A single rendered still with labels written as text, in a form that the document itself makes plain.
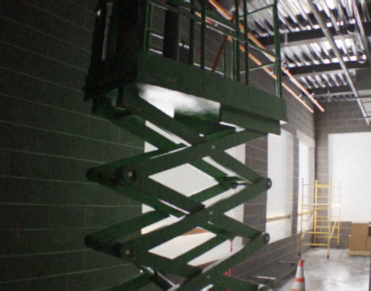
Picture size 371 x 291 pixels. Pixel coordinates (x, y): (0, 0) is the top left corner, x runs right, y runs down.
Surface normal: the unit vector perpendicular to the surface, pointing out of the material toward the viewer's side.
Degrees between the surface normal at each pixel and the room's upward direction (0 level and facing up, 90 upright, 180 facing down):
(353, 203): 90
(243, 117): 90
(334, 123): 91
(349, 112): 90
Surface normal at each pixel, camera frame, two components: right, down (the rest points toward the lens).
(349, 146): -0.56, -0.12
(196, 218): 0.65, -0.07
